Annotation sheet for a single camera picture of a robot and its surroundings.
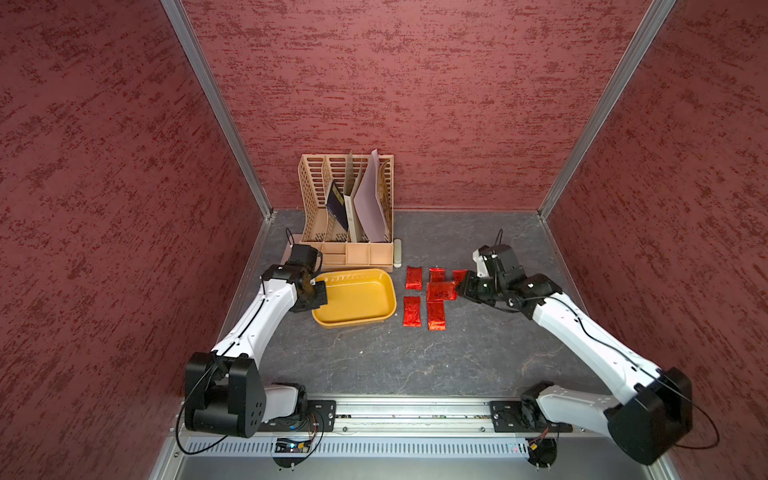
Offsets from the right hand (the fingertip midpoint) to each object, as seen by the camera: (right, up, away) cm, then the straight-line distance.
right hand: (453, 292), depth 79 cm
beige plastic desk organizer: (-29, +25, +6) cm, 39 cm away
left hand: (-39, -5, +4) cm, 39 cm away
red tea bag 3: (-10, -8, +13) cm, 18 cm away
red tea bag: (-1, +2, +21) cm, 21 cm away
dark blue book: (-36, +26, +21) cm, 49 cm away
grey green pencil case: (-15, +7, +23) cm, 28 cm away
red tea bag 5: (-3, -10, +10) cm, 15 cm away
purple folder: (-23, +25, +8) cm, 35 cm away
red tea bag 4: (-3, 0, +3) cm, 4 cm away
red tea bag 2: (-9, +1, +21) cm, 23 cm away
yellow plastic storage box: (-28, -4, +13) cm, 32 cm away
